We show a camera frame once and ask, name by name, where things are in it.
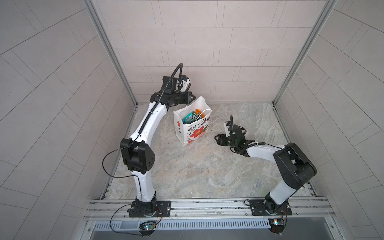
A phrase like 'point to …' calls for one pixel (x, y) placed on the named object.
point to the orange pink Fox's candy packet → (198, 112)
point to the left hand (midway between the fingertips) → (198, 94)
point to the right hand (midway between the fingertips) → (216, 137)
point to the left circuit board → (147, 228)
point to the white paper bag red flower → (190, 132)
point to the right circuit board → (277, 225)
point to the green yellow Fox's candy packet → (190, 117)
